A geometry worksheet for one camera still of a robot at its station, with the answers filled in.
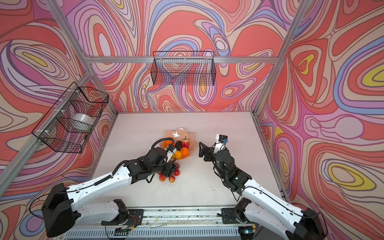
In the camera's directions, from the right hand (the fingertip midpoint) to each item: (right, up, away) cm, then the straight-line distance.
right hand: (207, 146), depth 77 cm
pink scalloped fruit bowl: (-17, +4, +25) cm, 31 cm away
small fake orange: (-13, -5, +15) cm, 21 cm away
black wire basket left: (-70, +11, -3) cm, 71 cm away
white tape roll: (-61, +13, -6) cm, 62 cm away
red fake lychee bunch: (-19, -19, +6) cm, 28 cm away
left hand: (-17, -9, +3) cm, 20 cm away
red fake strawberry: (-12, 0, +19) cm, 23 cm away
